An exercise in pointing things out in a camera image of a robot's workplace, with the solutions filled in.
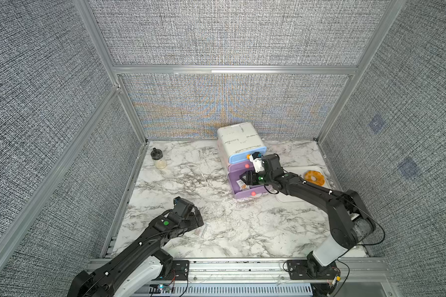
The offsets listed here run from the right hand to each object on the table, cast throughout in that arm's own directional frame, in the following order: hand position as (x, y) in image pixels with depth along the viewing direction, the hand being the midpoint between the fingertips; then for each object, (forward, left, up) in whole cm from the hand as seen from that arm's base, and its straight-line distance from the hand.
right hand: (244, 170), depth 89 cm
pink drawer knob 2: (-7, -5, -9) cm, 13 cm away
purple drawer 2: (-7, -5, -7) cm, 11 cm away
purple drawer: (+3, +2, 0) cm, 3 cm away
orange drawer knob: (+3, -1, +7) cm, 8 cm away
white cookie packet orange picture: (-4, +1, -8) cm, 9 cm away
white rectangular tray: (+9, -35, -15) cm, 39 cm away
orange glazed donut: (+2, -42, -12) cm, 44 cm away
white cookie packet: (-25, +20, -12) cm, 34 cm away
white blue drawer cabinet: (+11, +4, +8) cm, 14 cm away
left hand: (-21, +21, -8) cm, 31 cm away
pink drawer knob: (+4, -1, -1) cm, 4 cm away
